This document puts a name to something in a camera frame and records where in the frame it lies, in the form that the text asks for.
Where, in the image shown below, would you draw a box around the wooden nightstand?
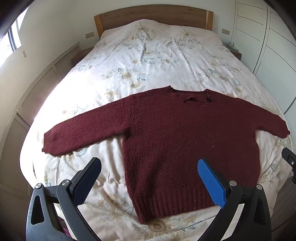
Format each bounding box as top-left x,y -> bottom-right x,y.
70,47 -> 94,65
223,43 -> 242,61

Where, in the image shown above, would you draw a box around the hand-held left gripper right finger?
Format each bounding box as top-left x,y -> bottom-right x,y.
197,159 -> 272,241

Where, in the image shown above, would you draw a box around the window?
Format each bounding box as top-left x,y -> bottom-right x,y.
8,10 -> 23,50

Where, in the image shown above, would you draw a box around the beige window-side cabinet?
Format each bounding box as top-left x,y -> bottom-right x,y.
0,42 -> 80,193

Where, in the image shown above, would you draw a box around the white wardrobe doors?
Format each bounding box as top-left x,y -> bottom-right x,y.
232,0 -> 296,116

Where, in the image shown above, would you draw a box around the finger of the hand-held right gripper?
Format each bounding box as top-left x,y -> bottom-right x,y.
282,147 -> 296,183

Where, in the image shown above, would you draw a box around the wooden headboard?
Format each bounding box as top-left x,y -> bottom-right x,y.
94,5 -> 213,39

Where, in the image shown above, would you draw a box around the white floral duvet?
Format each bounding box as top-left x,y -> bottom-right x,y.
20,19 -> 294,241

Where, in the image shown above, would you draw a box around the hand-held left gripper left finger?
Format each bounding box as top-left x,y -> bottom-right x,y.
26,157 -> 102,241

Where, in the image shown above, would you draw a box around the dark red knit sweater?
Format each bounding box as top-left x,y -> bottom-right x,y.
42,85 -> 290,225

